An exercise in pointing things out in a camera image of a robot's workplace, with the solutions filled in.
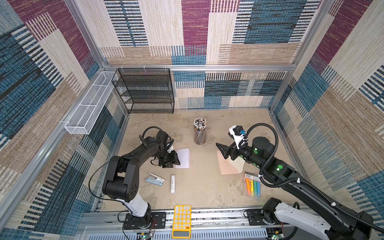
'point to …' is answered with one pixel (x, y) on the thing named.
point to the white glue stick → (172, 183)
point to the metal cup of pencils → (200, 131)
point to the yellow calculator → (181, 224)
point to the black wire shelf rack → (145, 90)
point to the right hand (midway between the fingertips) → (224, 141)
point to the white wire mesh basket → (85, 118)
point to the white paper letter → (183, 157)
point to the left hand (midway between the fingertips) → (176, 162)
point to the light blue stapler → (155, 179)
